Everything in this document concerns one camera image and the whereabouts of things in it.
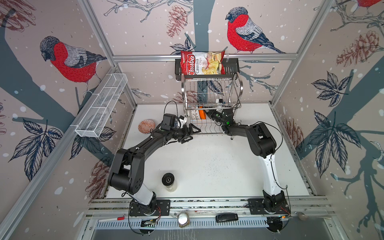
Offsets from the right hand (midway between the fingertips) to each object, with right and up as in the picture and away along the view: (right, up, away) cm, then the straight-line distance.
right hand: (200, 111), depth 97 cm
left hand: (-2, -14, -15) cm, 20 cm away
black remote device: (+12, -50, -30) cm, 59 cm away
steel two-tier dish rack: (+1, +14, +24) cm, 28 cm away
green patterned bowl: (-2, -3, +1) cm, 4 cm away
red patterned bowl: (-39, -11, +7) cm, 41 cm away
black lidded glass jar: (-16, -35, -26) cm, 47 cm away
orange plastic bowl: (+2, -2, +1) cm, 3 cm away
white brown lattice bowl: (-5, -2, +1) cm, 5 cm away
